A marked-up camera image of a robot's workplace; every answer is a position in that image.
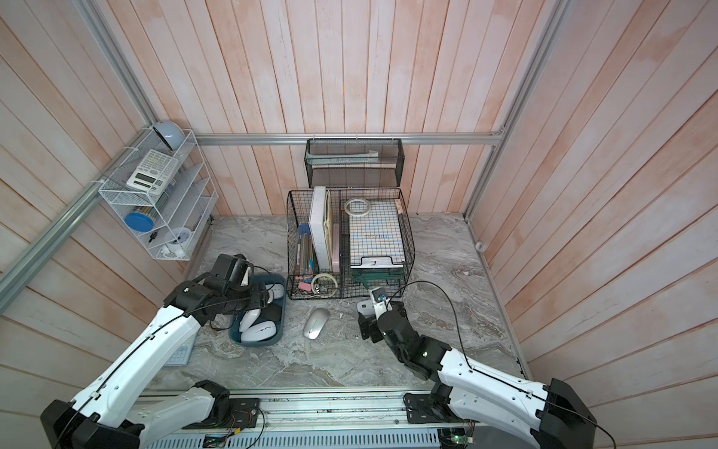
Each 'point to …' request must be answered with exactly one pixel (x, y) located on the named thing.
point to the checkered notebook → (377, 234)
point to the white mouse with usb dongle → (366, 308)
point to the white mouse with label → (248, 319)
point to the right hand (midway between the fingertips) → (373, 306)
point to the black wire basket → (342, 243)
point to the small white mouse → (263, 330)
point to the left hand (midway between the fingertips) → (259, 300)
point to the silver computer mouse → (316, 323)
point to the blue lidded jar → (139, 222)
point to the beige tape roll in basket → (329, 293)
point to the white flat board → (319, 225)
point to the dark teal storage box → (272, 311)
